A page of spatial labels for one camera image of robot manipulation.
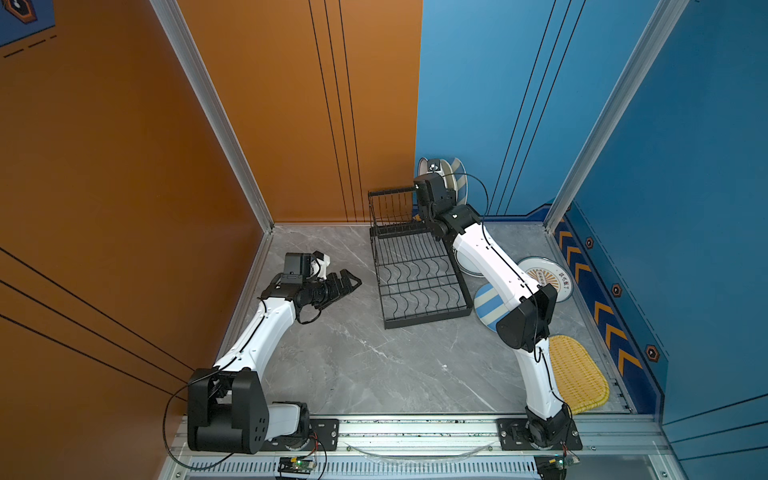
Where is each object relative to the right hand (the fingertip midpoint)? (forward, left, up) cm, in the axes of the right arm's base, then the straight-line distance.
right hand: (435, 192), depth 85 cm
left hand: (-21, +24, -16) cm, 36 cm away
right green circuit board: (-61, -27, -32) cm, 74 cm away
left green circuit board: (-61, +36, -33) cm, 78 cm away
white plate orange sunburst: (-5, -42, -32) cm, 53 cm away
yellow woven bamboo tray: (-43, -38, -32) cm, 66 cm away
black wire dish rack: (-9, +4, -30) cm, 32 cm away
